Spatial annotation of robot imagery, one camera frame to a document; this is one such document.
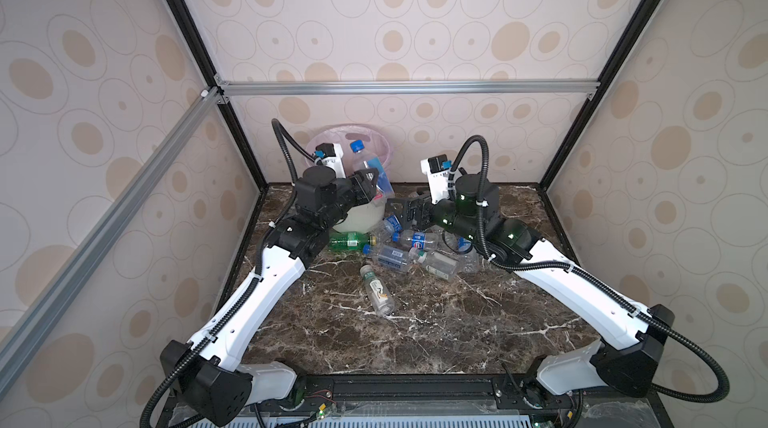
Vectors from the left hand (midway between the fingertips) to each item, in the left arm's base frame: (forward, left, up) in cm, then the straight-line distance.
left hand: (379, 166), depth 66 cm
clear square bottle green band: (-2, -18, -41) cm, 45 cm away
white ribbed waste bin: (+10, +7, -32) cm, 34 cm away
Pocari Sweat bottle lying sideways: (+11, -2, -40) cm, 42 cm away
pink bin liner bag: (+30, +3, -17) cm, 35 cm away
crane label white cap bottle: (-14, +1, -36) cm, 38 cm away
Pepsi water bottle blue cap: (+4, -12, -37) cm, 39 cm away
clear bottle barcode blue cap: (-2, -2, -37) cm, 37 cm away
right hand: (-5, -6, -4) cm, 8 cm away
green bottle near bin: (+4, +11, -37) cm, 38 cm away
